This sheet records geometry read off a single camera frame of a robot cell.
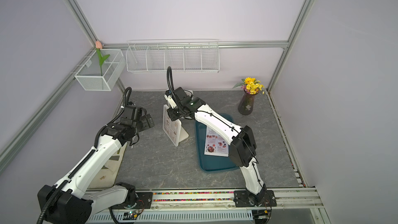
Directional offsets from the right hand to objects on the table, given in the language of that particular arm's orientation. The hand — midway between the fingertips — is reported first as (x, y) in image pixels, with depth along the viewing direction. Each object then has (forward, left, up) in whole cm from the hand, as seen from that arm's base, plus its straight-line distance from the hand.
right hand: (170, 112), depth 82 cm
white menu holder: (+1, 0, +11) cm, 11 cm away
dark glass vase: (+13, -46, -13) cm, 49 cm away
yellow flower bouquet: (+16, -45, +4) cm, 48 cm away
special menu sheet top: (-10, -25, -20) cm, 33 cm away
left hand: (-5, +13, -1) cm, 15 cm away
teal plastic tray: (-20, -22, -20) cm, 36 cm away
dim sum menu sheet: (-3, +1, -10) cm, 10 cm away
